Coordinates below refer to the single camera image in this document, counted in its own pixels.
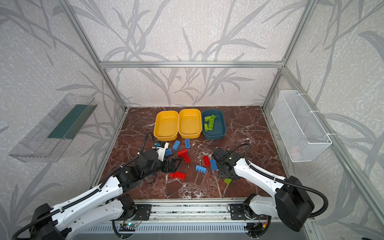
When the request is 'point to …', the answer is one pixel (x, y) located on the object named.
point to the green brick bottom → (206, 127)
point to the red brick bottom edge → (180, 175)
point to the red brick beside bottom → (171, 175)
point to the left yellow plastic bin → (166, 126)
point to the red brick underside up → (186, 157)
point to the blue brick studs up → (176, 145)
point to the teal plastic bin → (213, 124)
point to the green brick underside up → (211, 124)
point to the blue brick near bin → (187, 143)
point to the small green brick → (213, 116)
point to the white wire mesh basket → (301, 134)
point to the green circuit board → (128, 227)
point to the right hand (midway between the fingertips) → (226, 169)
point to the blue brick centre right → (213, 164)
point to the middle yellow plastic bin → (190, 123)
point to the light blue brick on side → (201, 169)
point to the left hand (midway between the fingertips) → (177, 155)
